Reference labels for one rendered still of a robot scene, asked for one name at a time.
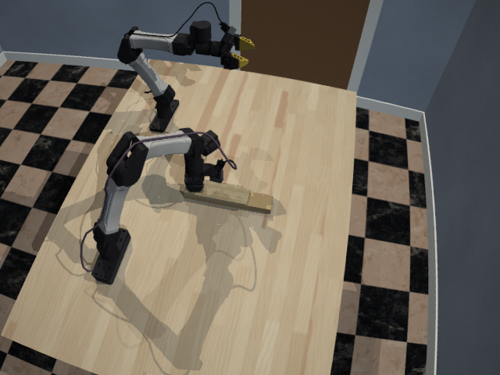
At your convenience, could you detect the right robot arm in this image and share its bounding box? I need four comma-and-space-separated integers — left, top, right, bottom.
91, 127, 223, 281

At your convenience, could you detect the light wooden plank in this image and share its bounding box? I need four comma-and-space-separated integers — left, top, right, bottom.
184, 192, 273, 214

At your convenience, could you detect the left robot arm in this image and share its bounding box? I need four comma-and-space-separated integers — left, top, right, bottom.
117, 20, 237, 132

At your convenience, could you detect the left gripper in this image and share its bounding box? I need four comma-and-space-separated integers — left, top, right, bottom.
210, 34, 255, 70

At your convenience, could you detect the light wooden slat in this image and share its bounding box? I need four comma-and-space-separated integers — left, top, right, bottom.
184, 180, 250, 207

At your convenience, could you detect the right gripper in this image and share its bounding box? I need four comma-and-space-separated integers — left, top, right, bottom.
184, 163, 205, 193

